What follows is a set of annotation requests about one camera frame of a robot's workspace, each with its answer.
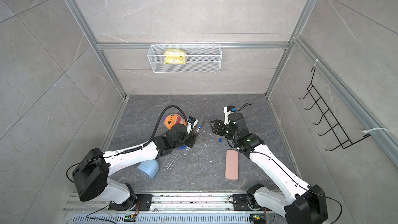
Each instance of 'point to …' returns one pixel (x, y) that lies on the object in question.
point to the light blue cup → (150, 168)
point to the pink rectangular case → (231, 170)
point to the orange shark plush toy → (171, 120)
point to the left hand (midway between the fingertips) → (198, 131)
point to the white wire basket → (200, 58)
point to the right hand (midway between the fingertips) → (214, 123)
